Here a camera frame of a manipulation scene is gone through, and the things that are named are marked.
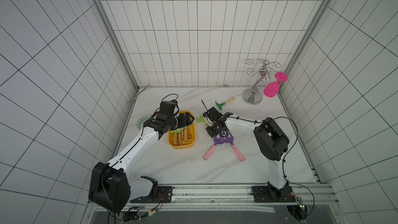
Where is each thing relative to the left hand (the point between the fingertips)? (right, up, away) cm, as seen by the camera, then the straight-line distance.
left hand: (187, 123), depth 82 cm
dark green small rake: (+21, +8, +28) cm, 36 cm away
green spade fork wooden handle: (-5, -12, +8) cm, 15 cm away
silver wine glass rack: (+46, +15, +29) cm, 57 cm away
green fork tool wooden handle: (0, -8, +11) cm, 14 cm away
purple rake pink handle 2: (+25, -11, +11) cm, 30 cm away
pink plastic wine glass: (+53, +19, +15) cm, 58 cm away
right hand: (+12, -8, +15) cm, 20 cm away
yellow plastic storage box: (+2, -12, +4) cm, 13 cm away
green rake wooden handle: (-8, -10, +7) cm, 14 cm away
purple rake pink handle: (+18, -12, +10) cm, 24 cm away
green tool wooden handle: (-7, -7, +11) cm, 14 cm away
